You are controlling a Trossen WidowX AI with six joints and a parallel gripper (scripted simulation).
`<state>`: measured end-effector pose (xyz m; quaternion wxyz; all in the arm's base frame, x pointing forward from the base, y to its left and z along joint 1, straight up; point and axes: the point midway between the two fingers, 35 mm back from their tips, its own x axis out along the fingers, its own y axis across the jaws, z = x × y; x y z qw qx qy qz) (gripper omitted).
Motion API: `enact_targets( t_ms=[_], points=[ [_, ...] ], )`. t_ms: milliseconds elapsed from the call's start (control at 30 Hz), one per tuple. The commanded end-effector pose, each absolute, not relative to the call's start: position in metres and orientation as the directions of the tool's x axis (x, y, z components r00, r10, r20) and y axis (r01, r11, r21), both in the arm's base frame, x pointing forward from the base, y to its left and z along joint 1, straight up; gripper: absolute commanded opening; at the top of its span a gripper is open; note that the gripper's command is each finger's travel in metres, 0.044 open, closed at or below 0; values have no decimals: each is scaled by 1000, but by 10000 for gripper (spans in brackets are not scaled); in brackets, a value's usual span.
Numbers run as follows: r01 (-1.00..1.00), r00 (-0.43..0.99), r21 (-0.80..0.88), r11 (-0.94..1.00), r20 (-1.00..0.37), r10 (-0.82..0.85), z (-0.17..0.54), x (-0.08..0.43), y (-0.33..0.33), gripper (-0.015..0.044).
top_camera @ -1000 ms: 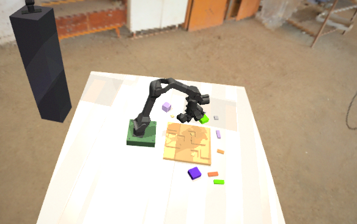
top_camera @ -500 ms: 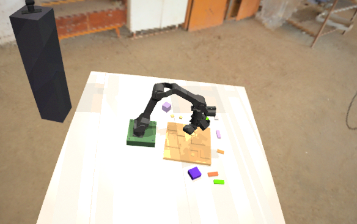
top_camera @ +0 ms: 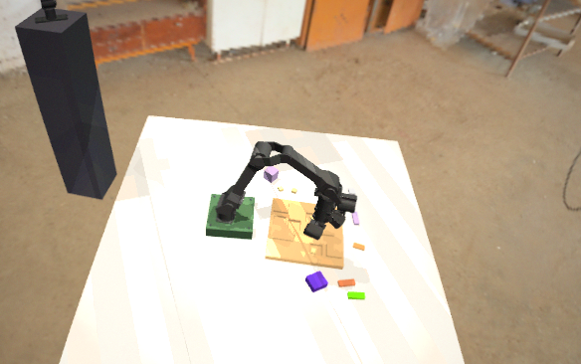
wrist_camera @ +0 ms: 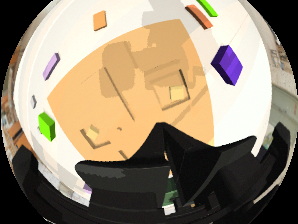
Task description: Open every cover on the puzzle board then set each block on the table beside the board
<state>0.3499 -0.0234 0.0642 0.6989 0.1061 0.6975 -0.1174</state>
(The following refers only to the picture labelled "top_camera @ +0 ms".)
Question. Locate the purple cube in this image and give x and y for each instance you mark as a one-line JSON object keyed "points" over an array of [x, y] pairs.
{"points": [[271, 174]]}

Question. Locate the purple square block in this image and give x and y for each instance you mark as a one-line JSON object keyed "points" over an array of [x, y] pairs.
{"points": [[316, 281]]}

